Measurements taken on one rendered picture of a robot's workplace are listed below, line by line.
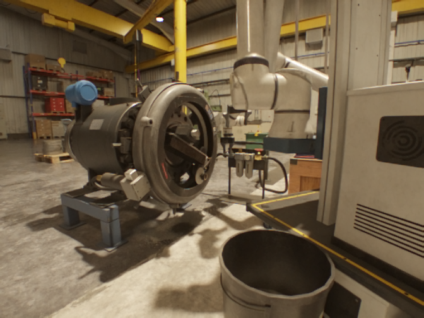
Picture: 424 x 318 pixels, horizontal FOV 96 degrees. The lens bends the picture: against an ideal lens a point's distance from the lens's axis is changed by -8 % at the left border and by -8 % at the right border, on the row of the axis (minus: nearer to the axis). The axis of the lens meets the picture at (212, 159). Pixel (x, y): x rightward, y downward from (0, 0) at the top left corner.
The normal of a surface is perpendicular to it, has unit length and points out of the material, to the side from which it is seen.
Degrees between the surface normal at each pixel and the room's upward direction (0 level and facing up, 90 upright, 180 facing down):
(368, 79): 90
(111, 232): 90
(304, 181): 90
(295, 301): 90
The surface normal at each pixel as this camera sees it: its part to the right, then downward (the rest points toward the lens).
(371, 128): -0.91, 0.07
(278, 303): -0.19, 0.16
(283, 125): -0.58, -0.25
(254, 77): 0.00, -0.01
